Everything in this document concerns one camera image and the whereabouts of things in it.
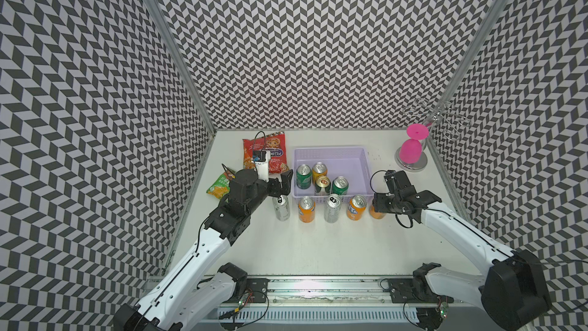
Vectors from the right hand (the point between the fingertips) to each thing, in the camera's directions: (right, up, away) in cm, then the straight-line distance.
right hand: (383, 205), depth 85 cm
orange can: (-23, +13, +7) cm, 28 cm away
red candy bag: (-44, +24, +24) cm, 56 cm away
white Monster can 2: (-20, 0, -6) cm, 20 cm away
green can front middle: (-15, +7, +4) cm, 17 cm away
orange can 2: (-1, -4, +3) cm, 5 cm away
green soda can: (-30, +10, +6) cm, 32 cm away
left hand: (-38, +14, -11) cm, 42 cm away
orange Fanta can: (-11, 0, -2) cm, 11 cm away
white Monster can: (-37, +1, -5) cm, 38 cm away
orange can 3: (-29, -1, -3) cm, 29 cm away
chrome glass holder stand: (+35, +37, +22) cm, 56 cm away
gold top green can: (-22, +7, +3) cm, 23 cm away
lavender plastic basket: (-30, +18, +20) cm, 40 cm away
